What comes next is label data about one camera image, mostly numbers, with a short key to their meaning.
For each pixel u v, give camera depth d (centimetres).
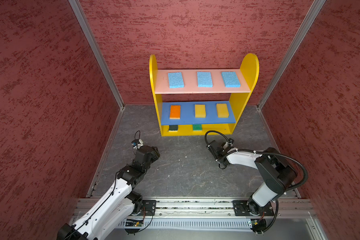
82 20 75
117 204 49
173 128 103
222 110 97
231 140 83
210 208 76
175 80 75
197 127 103
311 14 73
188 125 104
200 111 96
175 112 97
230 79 76
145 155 59
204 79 76
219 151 74
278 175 46
